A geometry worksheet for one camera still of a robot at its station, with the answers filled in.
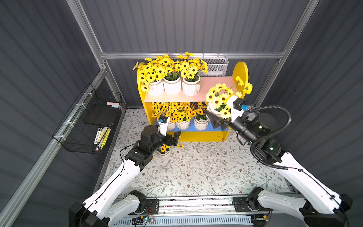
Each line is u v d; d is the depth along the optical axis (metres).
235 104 0.44
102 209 0.39
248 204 0.67
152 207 0.74
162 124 0.63
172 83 0.67
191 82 0.65
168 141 0.65
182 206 0.75
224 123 0.48
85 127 0.73
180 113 0.77
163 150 0.82
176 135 0.64
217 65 0.83
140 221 0.72
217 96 0.50
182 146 0.87
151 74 0.57
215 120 0.49
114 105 0.84
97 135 0.69
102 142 0.66
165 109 0.81
